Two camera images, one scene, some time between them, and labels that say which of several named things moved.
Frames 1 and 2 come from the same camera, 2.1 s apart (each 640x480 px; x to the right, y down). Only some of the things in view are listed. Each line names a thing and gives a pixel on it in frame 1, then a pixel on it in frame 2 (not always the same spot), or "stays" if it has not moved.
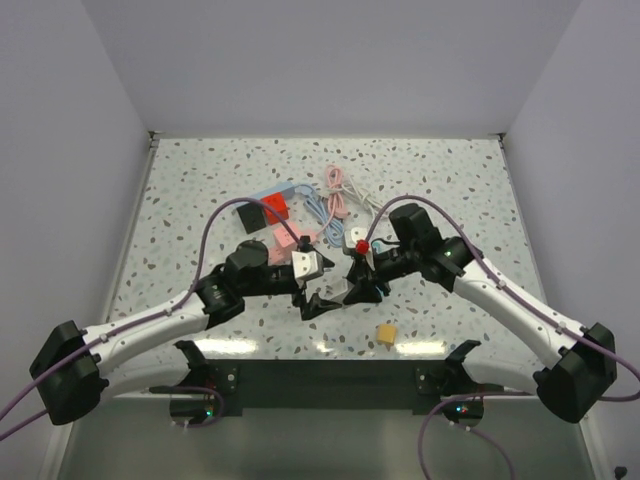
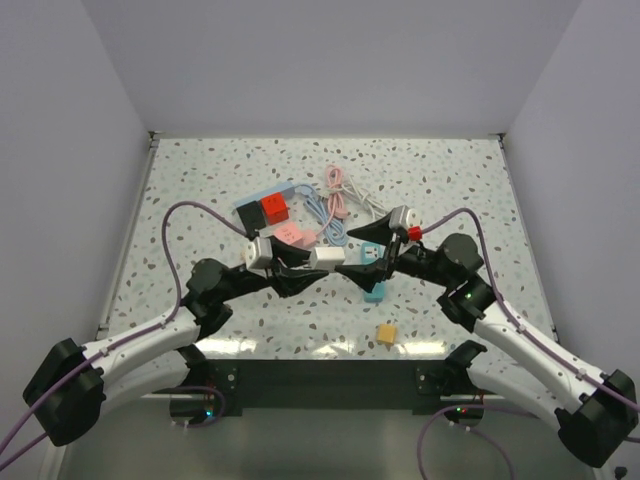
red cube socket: x=277 y=204 stays
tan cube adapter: x=386 y=334 stays
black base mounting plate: x=329 y=384 stays
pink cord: x=336 y=208 stays
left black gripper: x=314 y=305 to x=284 y=278
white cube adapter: x=336 y=289 to x=326 y=258
